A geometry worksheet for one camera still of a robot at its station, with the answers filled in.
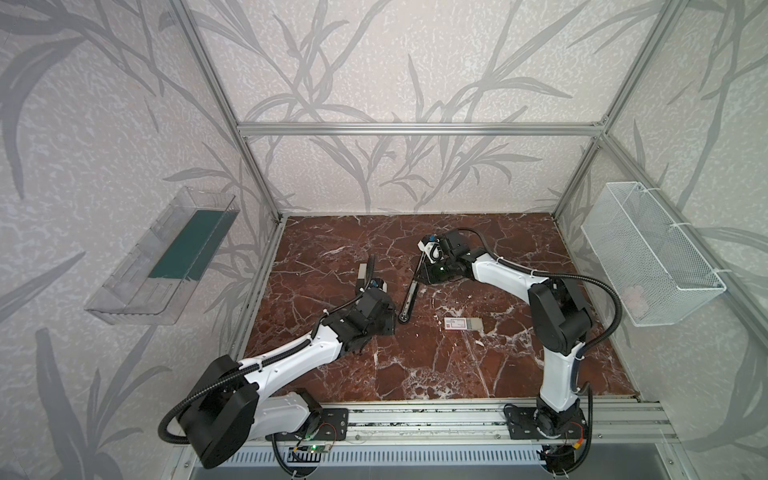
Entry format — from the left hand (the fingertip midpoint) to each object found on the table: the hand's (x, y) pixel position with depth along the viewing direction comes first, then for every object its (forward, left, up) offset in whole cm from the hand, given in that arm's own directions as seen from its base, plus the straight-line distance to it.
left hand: (396, 308), depth 85 cm
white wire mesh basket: (-3, -56, +25) cm, 62 cm away
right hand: (+14, -6, -1) cm, 16 cm away
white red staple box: (-1, -20, -8) cm, 22 cm away
